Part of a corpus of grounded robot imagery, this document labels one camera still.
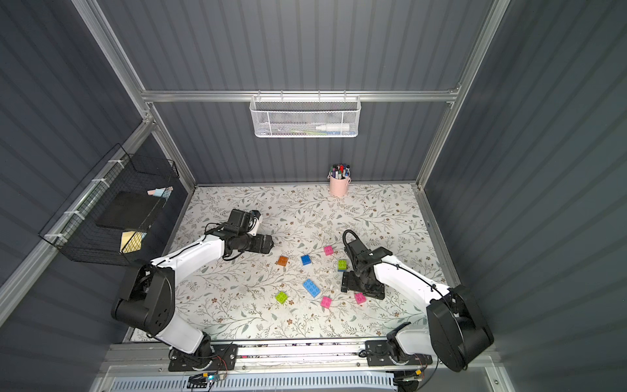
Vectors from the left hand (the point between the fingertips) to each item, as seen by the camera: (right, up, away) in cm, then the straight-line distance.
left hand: (265, 243), depth 91 cm
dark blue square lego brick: (+15, -7, +2) cm, 17 cm away
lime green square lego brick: (+7, -18, -7) cm, 21 cm away
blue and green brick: (+29, -8, -1) cm, 30 cm away
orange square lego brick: (+6, -7, +2) cm, 10 cm away
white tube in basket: (+26, +45, +3) cm, 52 cm away
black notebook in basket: (-39, +13, -16) cm, 44 cm away
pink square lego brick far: (+24, -4, +5) cm, 25 cm away
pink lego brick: (+23, -19, -8) cm, 31 cm away
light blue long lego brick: (+18, -16, -5) cm, 24 cm away
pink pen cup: (+30, +23, +22) cm, 44 cm away
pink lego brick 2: (+35, -18, -8) cm, 40 cm away
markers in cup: (+30, +30, +17) cm, 46 cm away
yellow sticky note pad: (-27, +5, -30) cm, 41 cm away
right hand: (+34, -16, -8) cm, 38 cm away
